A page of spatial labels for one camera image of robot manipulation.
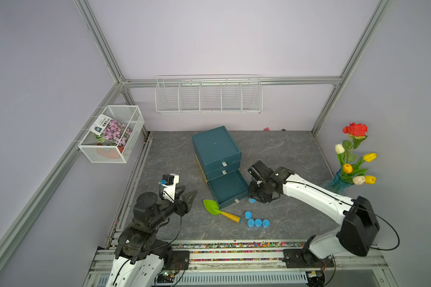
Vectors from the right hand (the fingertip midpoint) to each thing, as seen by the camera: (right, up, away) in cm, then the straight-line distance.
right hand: (249, 195), depth 81 cm
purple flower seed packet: (-58, +29, -7) cm, 65 cm away
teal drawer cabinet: (-15, +20, +2) cm, 25 cm away
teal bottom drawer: (-9, +1, +11) cm, 14 cm away
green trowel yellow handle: (-17, -8, +6) cm, 20 cm away
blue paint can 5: (+8, -13, -1) cm, 15 cm away
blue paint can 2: (0, -10, +2) cm, 10 cm away
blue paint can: (+1, 0, -7) cm, 7 cm away
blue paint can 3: (+1, -13, 0) cm, 13 cm away
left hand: (-24, +5, -14) cm, 28 cm away
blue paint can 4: (+4, -12, -1) cm, 13 cm away
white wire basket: (-64, +21, -8) cm, 67 cm away
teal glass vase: (+41, +5, -1) cm, 41 cm away
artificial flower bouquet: (+43, +16, -4) cm, 46 cm away
